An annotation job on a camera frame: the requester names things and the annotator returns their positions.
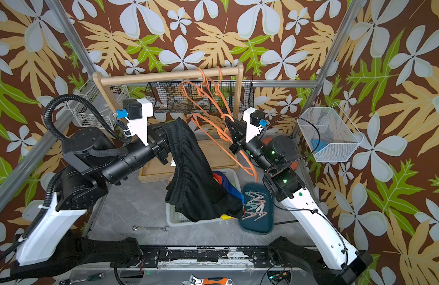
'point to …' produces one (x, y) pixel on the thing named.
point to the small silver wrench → (136, 228)
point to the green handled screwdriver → (92, 277)
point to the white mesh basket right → (329, 134)
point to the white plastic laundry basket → (231, 173)
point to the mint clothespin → (254, 205)
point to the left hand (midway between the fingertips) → (181, 123)
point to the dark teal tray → (266, 224)
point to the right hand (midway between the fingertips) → (226, 120)
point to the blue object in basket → (321, 145)
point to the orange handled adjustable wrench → (193, 280)
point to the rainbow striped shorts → (229, 189)
